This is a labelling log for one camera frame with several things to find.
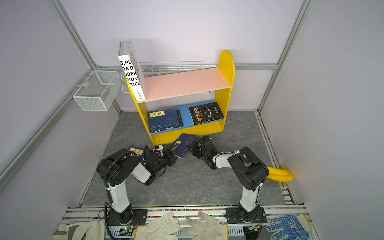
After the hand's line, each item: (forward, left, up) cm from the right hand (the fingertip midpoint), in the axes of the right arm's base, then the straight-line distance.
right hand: (186, 147), depth 92 cm
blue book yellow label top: (+3, +3, -2) cm, 5 cm away
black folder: (+21, -13, +8) cm, 26 cm away
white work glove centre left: (-41, +9, -7) cm, 43 cm away
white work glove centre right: (-42, -13, -7) cm, 44 cm away
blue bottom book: (+13, +14, +11) cm, 22 cm away
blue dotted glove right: (-40, -52, -8) cm, 66 cm away
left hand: (-3, +3, +1) cm, 4 cm away
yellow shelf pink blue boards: (+42, -2, -1) cm, 42 cm away
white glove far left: (-42, +41, -4) cm, 59 cm away
